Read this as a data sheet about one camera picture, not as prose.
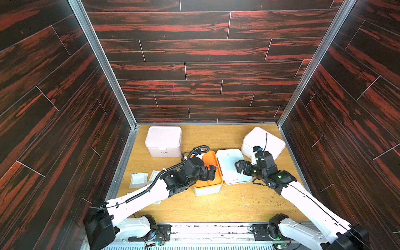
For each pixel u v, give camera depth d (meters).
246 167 0.70
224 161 0.91
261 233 0.73
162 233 0.73
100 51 0.80
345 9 0.66
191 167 0.55
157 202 0.82
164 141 0.91
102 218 0.40
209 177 0.67
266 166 0.59
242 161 0.72
